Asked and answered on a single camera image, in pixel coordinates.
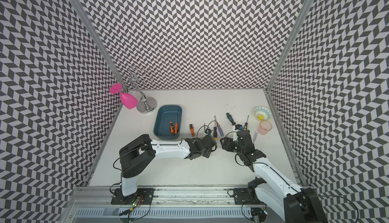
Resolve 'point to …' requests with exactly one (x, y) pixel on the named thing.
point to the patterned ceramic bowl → (262, 113)
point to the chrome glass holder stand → (145, 105)
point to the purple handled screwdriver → (220, 130)
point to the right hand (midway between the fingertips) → (225, 143)
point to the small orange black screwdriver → (171, 126)
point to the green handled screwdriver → (230, 118)
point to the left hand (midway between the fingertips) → (206, 149)
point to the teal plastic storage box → (168, 122)
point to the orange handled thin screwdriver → (191, 128)
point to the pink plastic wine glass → (128, 101)
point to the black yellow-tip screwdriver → (215, 129)
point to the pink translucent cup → (265, 126)
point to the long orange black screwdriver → (176, 127)
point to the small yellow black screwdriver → (246, 123)
